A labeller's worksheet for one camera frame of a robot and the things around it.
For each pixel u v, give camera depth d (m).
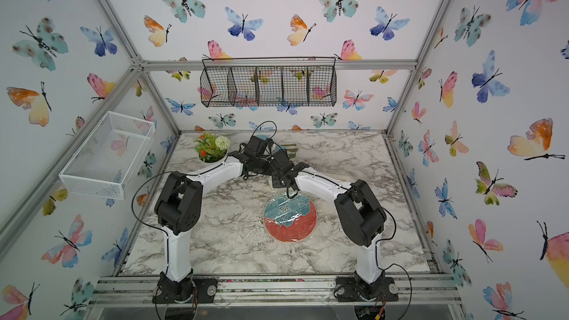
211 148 0.93
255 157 0.77
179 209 0.52
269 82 0.98
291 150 1.13
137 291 0.75
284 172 0.70
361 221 0.49
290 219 0.89
